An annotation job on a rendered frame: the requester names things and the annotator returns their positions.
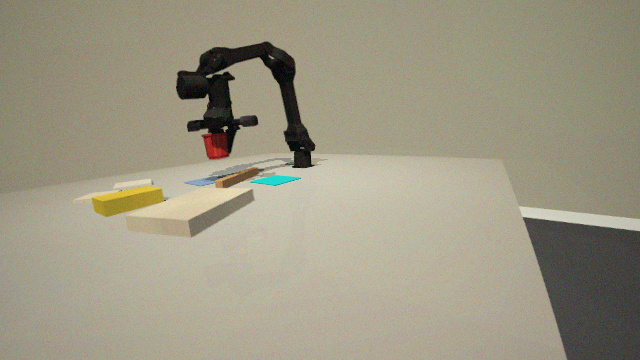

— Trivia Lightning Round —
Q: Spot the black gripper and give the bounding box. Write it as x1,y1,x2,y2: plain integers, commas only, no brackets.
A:
187,96,258,153

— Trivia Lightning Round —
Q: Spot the beige flat block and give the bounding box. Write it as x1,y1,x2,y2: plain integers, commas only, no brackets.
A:
125,188,254,238

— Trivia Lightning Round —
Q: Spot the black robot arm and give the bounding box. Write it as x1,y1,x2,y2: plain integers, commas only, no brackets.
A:
176,41,315,168

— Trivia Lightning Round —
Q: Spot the tan wooden bar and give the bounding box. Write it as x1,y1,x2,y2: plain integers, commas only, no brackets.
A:
215,167,258,188

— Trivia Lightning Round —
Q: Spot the yellow rectangular block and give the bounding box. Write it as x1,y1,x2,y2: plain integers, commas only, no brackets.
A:
91,186,164,217

